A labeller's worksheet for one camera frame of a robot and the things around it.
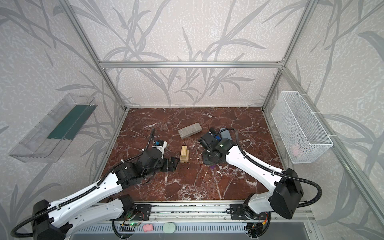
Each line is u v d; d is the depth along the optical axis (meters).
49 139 0.65
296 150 0.74
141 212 0.73
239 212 0.73
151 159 0.55
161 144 0.67
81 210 0.44
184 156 0.87
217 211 0.76
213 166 0.89
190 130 1.02
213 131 1.01
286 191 0.39
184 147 0.89
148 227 0.68
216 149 0.54
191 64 0.95
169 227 0.68
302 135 0.62
